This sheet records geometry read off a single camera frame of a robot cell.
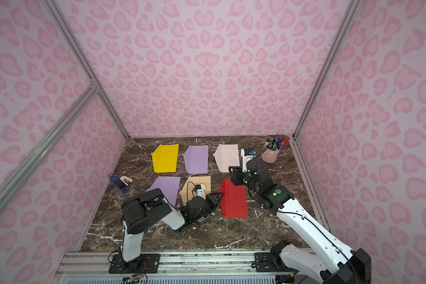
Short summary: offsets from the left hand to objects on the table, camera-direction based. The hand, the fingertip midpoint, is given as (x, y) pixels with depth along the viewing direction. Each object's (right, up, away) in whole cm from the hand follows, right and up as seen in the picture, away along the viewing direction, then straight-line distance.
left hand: (226, 194), depth 87 cm
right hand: (+2, +14, -12) cm, 19 cm away
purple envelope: (-17, +16, +21) cm, 31 cm away
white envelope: (+1, +18, +23) cm, 30 cm away
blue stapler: (-56, +4, +10) cm, 57 cm away
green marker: (+27, +26, +14) cm, 40 cm away
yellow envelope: (-37, +17, +23) cm, 46 cm away
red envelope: (+4, -5, +6) cm, 9 cm away
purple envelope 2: (-31, +1, +12) cm, 33 cm away
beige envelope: (-21, -1, +8) cm, 22 cm away
